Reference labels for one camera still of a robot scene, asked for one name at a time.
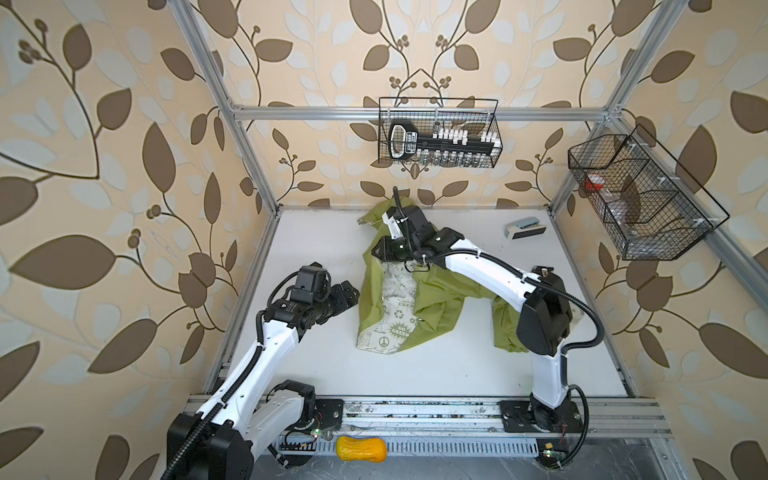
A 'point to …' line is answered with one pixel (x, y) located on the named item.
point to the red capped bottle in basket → (594, 181)
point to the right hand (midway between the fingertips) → (374, 252)
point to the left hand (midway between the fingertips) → (352, 295)
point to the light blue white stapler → (525, 228)
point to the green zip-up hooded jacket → (404, 306)
